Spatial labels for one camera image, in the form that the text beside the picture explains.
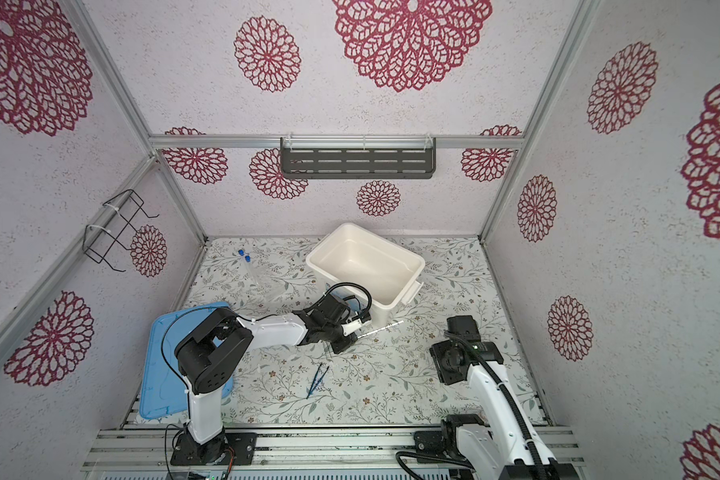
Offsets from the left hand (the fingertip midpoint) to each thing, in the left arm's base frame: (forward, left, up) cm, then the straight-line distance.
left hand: (352, 340), depth 94 cm
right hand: (-8, -23, +8) cm, 26 cm away
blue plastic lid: (-16, +52, +3) cm, 55 cm away
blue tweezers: (-15, +11, +2) cm, 18 cm away
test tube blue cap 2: (+21, +33, +17) cm, 42 cm away
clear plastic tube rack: (+23, +36, +3) cm, 43 cm away
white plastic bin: (+33, +2, +5) cm, 33 cm away
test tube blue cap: (+23, +35, +17) cm, 45 cm away
